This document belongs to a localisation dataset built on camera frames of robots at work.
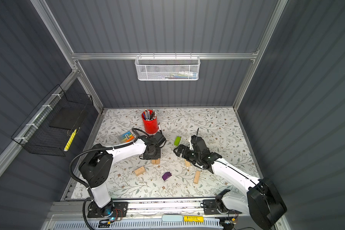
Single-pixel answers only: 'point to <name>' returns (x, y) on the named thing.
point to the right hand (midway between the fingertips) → (180, 154)
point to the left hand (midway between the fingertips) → (156, 156)
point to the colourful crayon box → (127, 137)
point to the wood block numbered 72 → (154, 162)
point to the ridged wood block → (187, 164)
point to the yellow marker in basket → (70, 141)
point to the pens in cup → (148, 116)
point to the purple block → (166, 175)
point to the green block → (177, 141)
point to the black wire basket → (48, 131)
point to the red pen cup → (151, 127)
